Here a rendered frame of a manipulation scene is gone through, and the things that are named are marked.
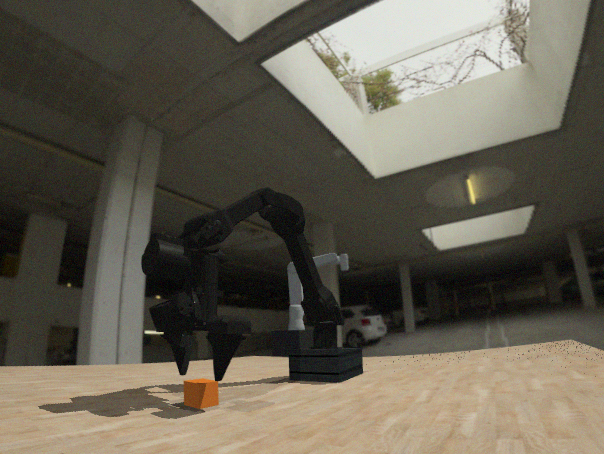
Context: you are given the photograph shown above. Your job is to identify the orange block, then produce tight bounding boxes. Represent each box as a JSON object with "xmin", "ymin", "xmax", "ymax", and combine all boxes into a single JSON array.
[{"xmin": 183, "ymin": 378, "xmax": 219, "ymax": 409}]

